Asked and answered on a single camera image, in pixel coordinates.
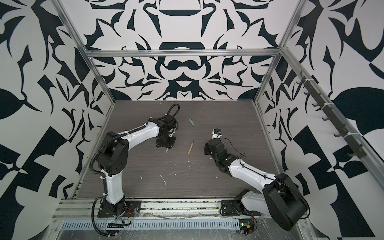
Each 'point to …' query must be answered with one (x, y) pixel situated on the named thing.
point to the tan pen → (190, 148)
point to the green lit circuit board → (246, 226)
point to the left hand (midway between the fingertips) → (171, 143)
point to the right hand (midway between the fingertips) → (208, 141)
